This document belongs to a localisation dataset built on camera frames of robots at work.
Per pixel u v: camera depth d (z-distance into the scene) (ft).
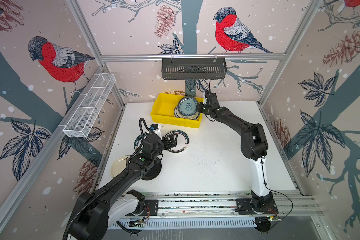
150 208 2.40
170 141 2.39
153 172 2.68
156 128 2.42
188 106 3.38
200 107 2.95
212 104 2.60
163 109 3.87
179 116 3.50
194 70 3.48
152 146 2.03
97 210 1.30
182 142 3.24
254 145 1.90
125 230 2.22
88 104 2.60
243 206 2.40
